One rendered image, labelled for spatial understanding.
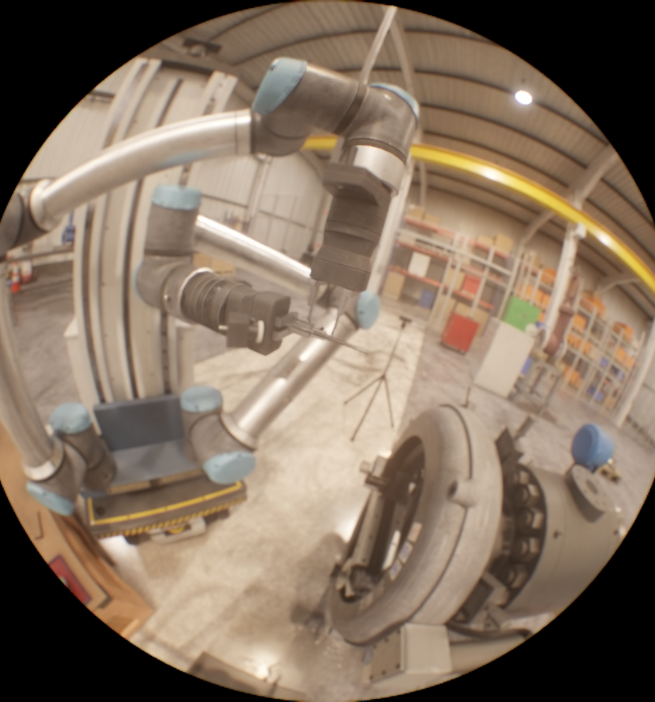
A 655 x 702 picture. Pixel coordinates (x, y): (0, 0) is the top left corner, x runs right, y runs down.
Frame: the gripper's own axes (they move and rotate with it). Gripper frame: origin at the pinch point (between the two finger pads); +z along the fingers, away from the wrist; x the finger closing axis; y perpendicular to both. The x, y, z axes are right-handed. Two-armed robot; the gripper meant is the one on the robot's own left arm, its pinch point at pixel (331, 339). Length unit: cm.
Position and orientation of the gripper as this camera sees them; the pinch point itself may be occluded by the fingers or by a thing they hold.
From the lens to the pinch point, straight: 29.8
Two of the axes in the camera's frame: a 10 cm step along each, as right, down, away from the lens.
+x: 2.5, -8.9, -3.8
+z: 9.1, 3.5, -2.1
